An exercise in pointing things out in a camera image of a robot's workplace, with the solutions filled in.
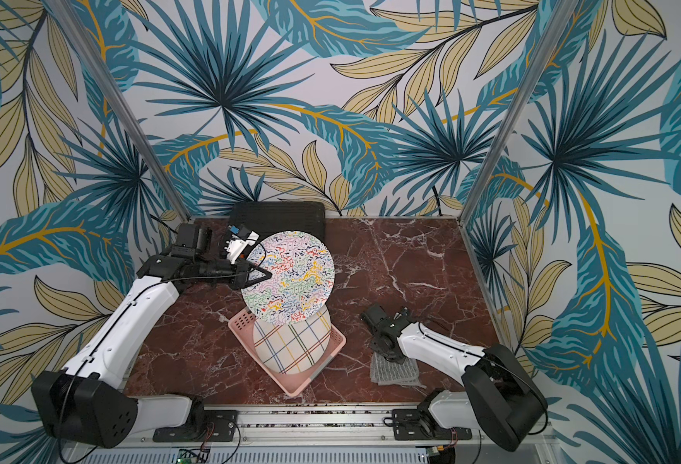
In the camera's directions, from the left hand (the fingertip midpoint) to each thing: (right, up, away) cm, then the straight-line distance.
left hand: (266, 278), depth 72 cm
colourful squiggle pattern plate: (+8, 0, +4) cm, 9 cm away
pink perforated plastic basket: (-11, -16, +15) cm, 24 cm away
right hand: (+31, -22, +15) cm, 41 cm away
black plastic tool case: (-9, +19, +38) cm, 43 cm away
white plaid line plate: (+5, -21, +11) cm, 25 cm away
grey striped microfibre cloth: (+32, -28, +9) cm, 43 cm away
